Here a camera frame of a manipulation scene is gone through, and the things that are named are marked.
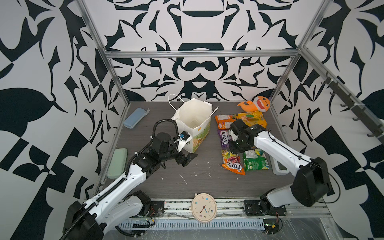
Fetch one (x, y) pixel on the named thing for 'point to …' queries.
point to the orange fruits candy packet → (232, 161)
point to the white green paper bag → (194, 116)
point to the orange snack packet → (224, 121)
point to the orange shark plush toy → (260, 103)
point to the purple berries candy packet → (225, 138)
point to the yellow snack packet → (252, 118)
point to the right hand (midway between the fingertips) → (233, 149)
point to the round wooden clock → (204, 207)
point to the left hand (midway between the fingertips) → (191, 144)
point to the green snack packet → (255, 159)
